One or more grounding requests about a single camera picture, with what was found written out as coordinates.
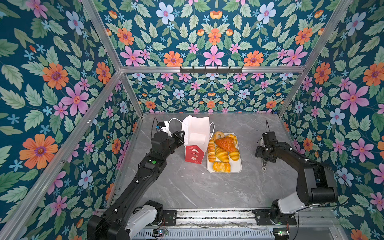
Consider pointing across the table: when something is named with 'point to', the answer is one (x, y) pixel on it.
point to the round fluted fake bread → (234, 137)
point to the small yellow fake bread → (234, 155)
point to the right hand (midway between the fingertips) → (262, 154)
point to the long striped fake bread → (211, 151)
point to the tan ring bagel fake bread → (218, 135)
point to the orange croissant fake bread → (226, 143)
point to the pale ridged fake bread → (222, 167)
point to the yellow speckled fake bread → (221, 154)
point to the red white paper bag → (196, 137)
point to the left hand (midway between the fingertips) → (187, 128)
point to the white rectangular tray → (236, 166)
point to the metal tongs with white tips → (264, 164)
